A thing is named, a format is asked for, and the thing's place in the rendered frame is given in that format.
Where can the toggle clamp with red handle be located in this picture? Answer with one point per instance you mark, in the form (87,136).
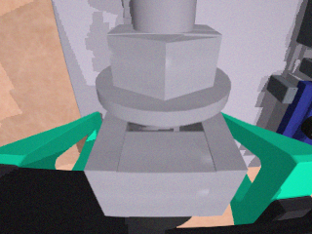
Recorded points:
(305,38)

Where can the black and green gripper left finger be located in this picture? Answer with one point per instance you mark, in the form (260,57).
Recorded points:
(42,150)

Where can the blue rectangular block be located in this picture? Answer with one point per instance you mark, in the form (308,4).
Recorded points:
(286,119)

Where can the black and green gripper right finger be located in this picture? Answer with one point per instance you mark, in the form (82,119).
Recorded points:
(286,170)

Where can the grey fixture plate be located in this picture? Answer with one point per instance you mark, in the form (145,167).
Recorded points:
(258,40)

